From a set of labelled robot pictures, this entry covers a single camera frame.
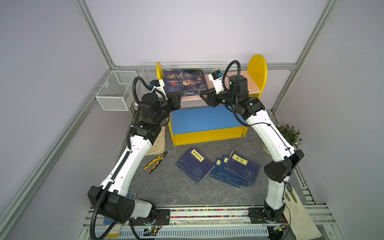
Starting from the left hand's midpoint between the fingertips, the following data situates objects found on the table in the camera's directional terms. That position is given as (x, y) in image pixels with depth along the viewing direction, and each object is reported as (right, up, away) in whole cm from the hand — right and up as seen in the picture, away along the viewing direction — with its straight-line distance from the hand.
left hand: (183, 94), depth 66 cm
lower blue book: (+26, -46, +18) cm, 56 cm away
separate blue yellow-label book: (+5, -38, +23) cm, 45 cm away
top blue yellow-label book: (+33, -39, +22) cm, 56 cm away
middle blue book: (+21, -42, +20) cm, 51 cm away
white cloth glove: (+56, -60, +7) cm, 83 cm away
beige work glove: (-20, -28, +34) cm, 48 cm away
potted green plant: (+60, -19, +19) cm, 65 cm away
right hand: (+9, +1, +5) cm, 10 cm away
